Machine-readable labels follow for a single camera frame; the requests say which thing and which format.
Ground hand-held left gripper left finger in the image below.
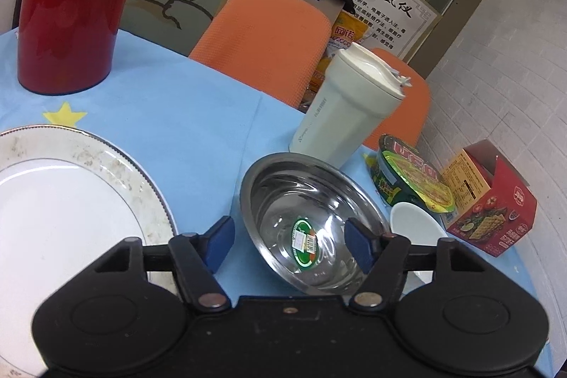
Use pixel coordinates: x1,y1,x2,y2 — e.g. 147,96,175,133
91,215,235,310

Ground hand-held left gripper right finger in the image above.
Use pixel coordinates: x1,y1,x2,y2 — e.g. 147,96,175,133
344,218,485,310

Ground stainless steel bowl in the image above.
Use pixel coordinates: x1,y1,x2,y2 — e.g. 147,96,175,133
240,153,393,297

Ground gold-rimmed white plate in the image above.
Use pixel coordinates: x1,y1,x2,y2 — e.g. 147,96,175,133
0,125,178,378

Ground white bowl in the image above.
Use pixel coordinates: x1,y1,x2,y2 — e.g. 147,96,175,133
390,202,450,286

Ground green instant noodle bowl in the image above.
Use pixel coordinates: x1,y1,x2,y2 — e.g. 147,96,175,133
376,134,457,219

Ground blue cartoon tablecloth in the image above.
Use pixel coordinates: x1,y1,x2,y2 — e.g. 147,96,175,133
0,26,554,378

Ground white travel tumbler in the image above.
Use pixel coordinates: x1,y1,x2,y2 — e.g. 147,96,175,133
289,42,412,168

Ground red cracker box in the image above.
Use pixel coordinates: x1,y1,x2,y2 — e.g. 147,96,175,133
436,140,538,258

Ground orange chair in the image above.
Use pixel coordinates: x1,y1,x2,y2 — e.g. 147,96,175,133
370,47,431,148
188,0,332,108

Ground yellow snack bag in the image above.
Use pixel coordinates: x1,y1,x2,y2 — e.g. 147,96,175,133
305,10,370,108

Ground red thermos jug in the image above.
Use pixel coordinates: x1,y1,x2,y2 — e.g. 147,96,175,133
17,0,182,95

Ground text wall poster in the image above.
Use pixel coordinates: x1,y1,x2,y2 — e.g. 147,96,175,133
328,0,444,64

